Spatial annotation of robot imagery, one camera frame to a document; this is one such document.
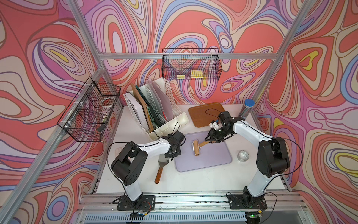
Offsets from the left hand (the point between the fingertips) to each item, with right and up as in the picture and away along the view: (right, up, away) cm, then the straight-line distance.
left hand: (177, 154), depth 92 cm
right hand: (+20, +8, -5) cm, 22 cm away
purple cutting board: (+23, 0, -2) cm, 23 cm away
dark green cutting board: (-14, +25, -5) cm, 29 cm away
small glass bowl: (+43, -1, -1) cm, 43 cm away
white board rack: (+2, +23, +13) cm, 27 cm away
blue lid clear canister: (+49, +32, +4) cm, 59 cm away
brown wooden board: (-18, +24, -5) cm, 30 cm away
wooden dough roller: (+13, +5, -1) cm, 14 cm away
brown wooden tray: (+20, +26, +21) cm, 39 cm away
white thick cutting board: (-24, +28, -7) cm, 38 cm away
